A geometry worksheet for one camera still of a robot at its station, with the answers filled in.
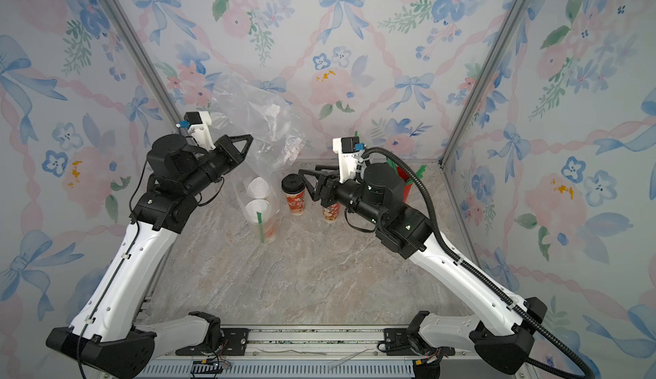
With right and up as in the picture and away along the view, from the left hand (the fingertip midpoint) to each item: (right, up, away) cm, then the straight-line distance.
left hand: (253, 134), depth 61 cm
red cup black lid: (+6, -12, +28) cm, 31 cm away
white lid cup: (-6, -20, +22) cm, 31 cm away
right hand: (+14, -9, -3) cm, 16 cm away
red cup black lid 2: (+18, -22, +32) cm, 43 cm away
